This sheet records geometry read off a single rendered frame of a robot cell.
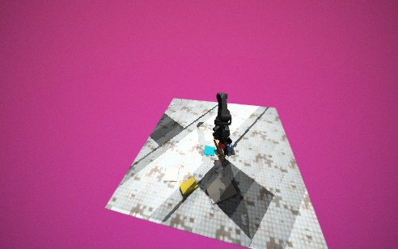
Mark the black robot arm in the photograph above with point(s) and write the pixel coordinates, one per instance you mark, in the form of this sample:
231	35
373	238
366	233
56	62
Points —
222	118

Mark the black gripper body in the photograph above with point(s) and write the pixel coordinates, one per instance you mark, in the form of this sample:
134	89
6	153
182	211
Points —
226	141

